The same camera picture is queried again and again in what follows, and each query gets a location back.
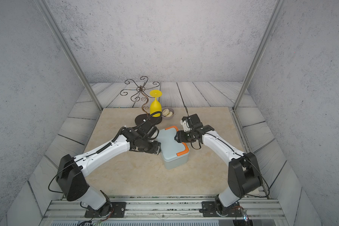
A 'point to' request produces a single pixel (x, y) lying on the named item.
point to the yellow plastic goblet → (155, 106)
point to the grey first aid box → (170, 165)
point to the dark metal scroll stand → (141, 118)
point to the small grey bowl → (171, 109)
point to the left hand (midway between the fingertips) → (159, 151)
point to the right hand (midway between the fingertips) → (180, 139)
